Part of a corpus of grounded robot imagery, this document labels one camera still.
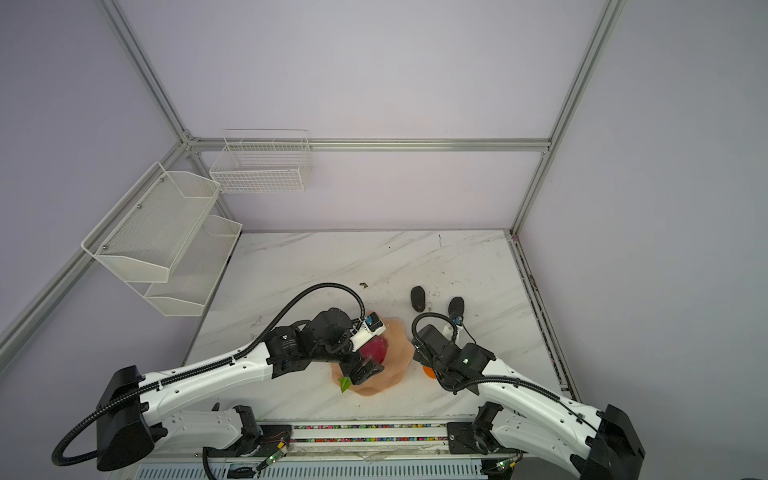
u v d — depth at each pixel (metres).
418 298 0.98
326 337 0.57
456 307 0.96
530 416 0.47
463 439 0.73
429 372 0.83
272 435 0.74
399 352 0.86
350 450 0.73
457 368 0.55
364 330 0.65
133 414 0.40
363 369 0.65
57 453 0.37
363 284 1.04
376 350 0.81
